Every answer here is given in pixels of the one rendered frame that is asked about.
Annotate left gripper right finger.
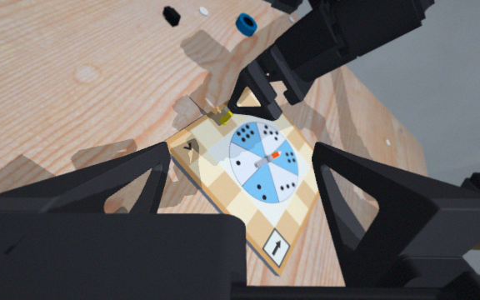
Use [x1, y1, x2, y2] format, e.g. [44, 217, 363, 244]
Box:
[312, 142, 480, 287]

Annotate blue ring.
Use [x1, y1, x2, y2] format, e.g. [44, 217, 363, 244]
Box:
[236, 13, 258, 37]

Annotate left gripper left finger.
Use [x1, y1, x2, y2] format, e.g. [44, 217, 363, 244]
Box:
[0, 142, 171, 213]

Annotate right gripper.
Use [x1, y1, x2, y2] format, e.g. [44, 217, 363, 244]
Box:
[227, 33, 357, 121]

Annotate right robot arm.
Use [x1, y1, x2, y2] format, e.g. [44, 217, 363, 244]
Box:
[263, 0, 435, 70]

